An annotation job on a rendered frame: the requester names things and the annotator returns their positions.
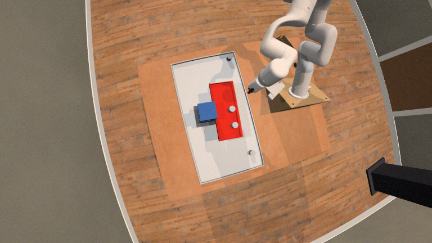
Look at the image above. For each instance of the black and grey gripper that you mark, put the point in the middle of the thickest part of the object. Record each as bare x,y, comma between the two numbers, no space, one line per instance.
255,86

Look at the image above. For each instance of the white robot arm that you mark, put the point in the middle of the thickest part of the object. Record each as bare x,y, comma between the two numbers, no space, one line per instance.
312,15

